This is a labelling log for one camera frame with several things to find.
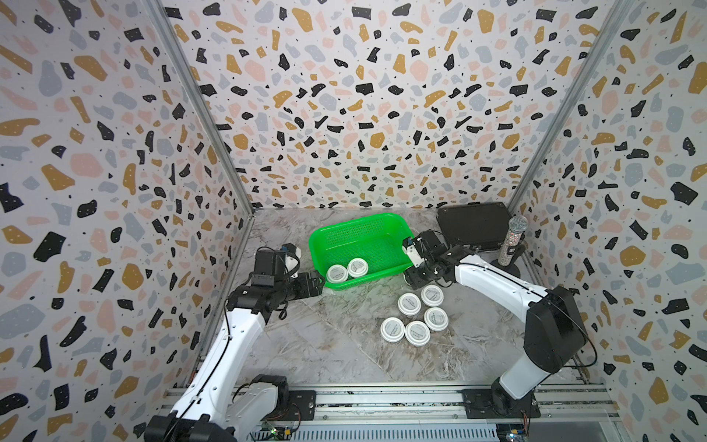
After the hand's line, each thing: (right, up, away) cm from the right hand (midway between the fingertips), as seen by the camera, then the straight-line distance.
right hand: (415, 273), depth 89 cm
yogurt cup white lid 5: (-2, -9, -2) cm, 10 cm away
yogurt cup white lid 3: (-5, 0, -8) cm, 9 cm away
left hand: (-30, 0, -11) cm, 32 cm away
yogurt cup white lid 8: (-1, -16, -9) cm, 19 cm away
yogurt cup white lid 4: (+5, -7, -1) cm, 9 cm away
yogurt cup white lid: (-26, -1, +3) cm, 26 cm away
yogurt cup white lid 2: (-19, +1, +6) cm, 20 cm away
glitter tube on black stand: (+30, +9, -2) cm, 32 cm away
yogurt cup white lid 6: (+5, -13, -6) cm, 15 cm away
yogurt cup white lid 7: (-8, -15, -8) cm, 19 cm away
